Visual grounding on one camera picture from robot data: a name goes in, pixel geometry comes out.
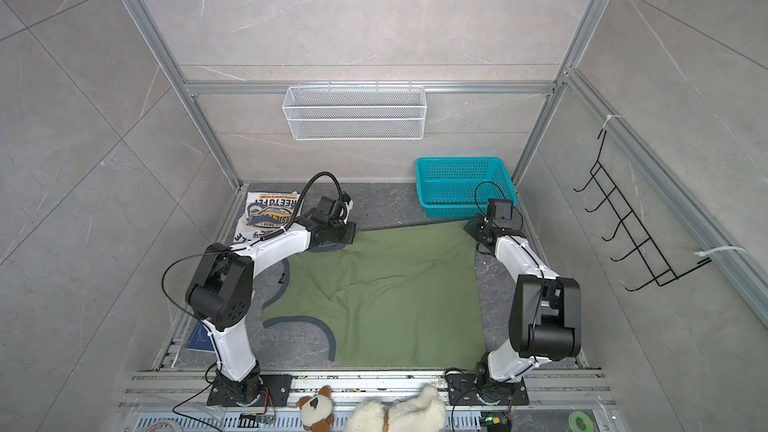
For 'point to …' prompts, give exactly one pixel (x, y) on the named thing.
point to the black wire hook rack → (628, 220)
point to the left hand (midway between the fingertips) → (353, 223)
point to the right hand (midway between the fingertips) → (472, 220)
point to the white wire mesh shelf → (354, 112)
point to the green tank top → (404, 298)
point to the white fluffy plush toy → (422, 412)
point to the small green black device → (496, 420)
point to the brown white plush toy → (316, 411)
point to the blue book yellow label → (200, 339)
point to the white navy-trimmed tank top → (265, 213)
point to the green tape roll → (572, 419)
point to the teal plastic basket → (461, 187)
